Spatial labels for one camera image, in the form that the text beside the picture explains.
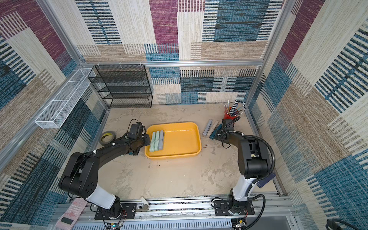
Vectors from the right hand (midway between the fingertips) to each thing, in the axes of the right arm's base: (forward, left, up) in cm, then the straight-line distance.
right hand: (221, 137), depth 100 cm
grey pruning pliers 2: (+10, +8, +2) cm, 13 cm away
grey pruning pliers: (-3, +40, +2) cm, 41 cm away
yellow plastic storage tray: (-1, +27, 0) cm, 27 cm away
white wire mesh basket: (-8, +88, +34) cm, 94 cm away
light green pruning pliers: (-4, +44, +2) cm, 44 cm away
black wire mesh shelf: (+35, +71, +18) cm, 82 cm away
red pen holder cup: (+10, -4, +11) cm, 15 cm away
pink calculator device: (-44, +81, +1) cm, 92 cm away
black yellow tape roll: (+1, +79, 0) cm, 80 cm away
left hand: (-3, +48, +5) cm, 49 cm away
